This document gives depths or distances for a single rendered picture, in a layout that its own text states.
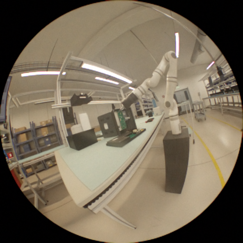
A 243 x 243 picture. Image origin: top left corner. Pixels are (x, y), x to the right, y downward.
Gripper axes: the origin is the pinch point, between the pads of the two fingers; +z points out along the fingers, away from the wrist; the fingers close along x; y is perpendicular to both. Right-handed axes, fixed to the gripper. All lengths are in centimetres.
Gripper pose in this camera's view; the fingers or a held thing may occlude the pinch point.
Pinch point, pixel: (118, 112)
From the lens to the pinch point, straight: 59.0
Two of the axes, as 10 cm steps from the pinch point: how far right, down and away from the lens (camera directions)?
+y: -1.9, -5.9, 7.8
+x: -6.5, -5.3, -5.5
